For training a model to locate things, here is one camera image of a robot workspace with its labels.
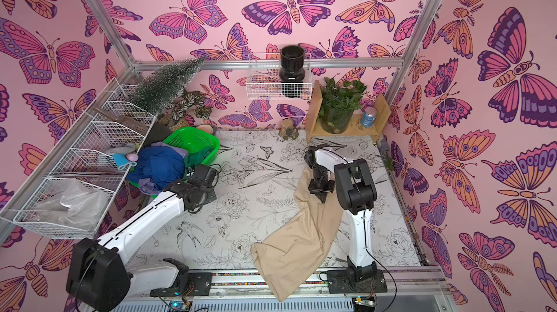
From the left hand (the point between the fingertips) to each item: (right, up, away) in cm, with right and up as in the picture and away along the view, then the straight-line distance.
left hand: (211, 192), depth 85 cm
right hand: (+44, -5, +8) cm, 45 cm away
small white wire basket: (+20, +49, +18) cm, 56 cm away
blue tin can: (+71, +33, +21) cm, 81 cm away
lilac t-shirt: (-26, +3, +2) cm, 26 cm away
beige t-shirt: (+31, -22, -7) cm, 39 cm away
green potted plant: (+53, +37, +9) cm, 65 cm away
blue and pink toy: (-22, +14, -17) cm, 31 cm away
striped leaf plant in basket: (-15, +39, +13) cm, 44 cm away
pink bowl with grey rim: (-14, +29, +35) cm, 48 cm away
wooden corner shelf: (+43, +28, +20) cm, 55 cm away
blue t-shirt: (-21, +10, +6) cm, 24 cm away
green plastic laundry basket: (-18, +23, +25) cm, 39 cm away
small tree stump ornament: (+31, +27, +28) cm, 50 cm away
